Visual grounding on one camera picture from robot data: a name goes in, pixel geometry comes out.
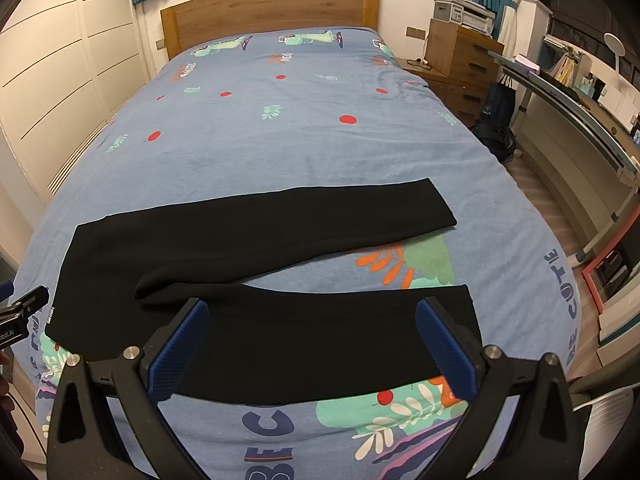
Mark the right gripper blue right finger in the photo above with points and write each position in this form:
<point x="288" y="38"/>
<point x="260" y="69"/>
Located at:
<point x="544" y="439"/>

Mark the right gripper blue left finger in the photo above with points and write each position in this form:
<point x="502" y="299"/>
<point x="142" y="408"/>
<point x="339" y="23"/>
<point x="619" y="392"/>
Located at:
<point x="84" y="442"/>

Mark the black pants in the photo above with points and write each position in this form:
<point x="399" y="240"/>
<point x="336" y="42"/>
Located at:
<point x="128" y="275"/>

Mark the left hand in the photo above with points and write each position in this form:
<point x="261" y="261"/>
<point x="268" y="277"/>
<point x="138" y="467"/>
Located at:
<point x="6" y="402"/>

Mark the white wardrobe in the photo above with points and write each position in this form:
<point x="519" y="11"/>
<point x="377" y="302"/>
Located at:
<point x="67" y="66"/>

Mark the long study desk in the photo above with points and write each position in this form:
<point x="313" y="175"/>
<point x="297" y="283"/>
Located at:
<point x="589" y="174"/>

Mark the blue patterned bed sheet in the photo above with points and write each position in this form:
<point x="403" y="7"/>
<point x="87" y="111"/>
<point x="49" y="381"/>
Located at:
<point x="324" y="108"/>

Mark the black bag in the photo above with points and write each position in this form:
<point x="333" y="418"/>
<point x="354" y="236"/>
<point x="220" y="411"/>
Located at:
<point x="493" y="128"/>

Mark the wooden headboard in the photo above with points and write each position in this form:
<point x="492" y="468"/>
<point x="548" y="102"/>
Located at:
<point x="188" y="24"/>

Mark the wooden nightstand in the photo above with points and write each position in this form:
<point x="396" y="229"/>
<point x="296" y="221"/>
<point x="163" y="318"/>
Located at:
<point x="438" y="82"/>

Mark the wooden drawer chest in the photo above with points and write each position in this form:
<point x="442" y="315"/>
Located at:
<point x="463" y="57"/>

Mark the white desk lamp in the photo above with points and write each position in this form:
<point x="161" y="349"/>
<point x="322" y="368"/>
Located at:
<point x="616" y="46"/>

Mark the white printer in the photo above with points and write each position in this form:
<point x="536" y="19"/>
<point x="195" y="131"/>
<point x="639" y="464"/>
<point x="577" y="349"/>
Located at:
<point x="466" y="13"/>

